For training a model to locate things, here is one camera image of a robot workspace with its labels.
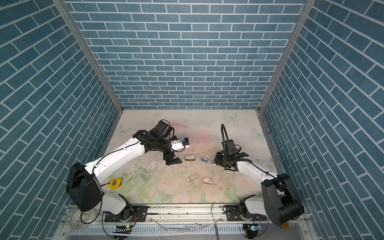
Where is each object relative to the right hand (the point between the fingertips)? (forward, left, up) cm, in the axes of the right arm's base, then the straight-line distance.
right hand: (214, 158), depth 89 cm
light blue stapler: (-1, +4, -3) cm, 5 cm away
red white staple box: (-12, +3, -4) cm, 13 cm away
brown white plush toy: (-30, -35, -5) cm, 47 cm away
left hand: (-4, +19, +12) cm, 22 cm away
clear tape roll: (-39, +41, +30) cm, 64 cm away
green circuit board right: (-33, -19, -7) cm, 39 cm away
